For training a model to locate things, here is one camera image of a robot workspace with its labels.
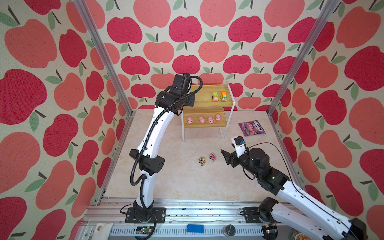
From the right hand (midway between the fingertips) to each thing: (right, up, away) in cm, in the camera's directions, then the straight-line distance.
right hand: (231, 146), depth 74 cm
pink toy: (-21, +14, +18) cm, 31 cm away
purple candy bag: (+23, +8, +33) cm, 42 cm away
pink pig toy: (-3, +15, +19) cm, 25 cm away
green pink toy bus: (-14, -11, +17) cm, 24 cm away
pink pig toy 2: (-8, +14, +18) cm, 24 cm away
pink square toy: (-14, +14, +19) cm, 27 cm away
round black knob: (-4, -34, -12) cm, 36 cm away
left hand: (-20, +25, +2) cm, 32 cm away
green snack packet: (+28, -40, -7) cm, 50 cm away
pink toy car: (-7, -10, +19) cm, 22 cm away
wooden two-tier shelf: (-6, +22, +24) cm, 34 cm away
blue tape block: (-18, -38, -5) cm, 43 cm away
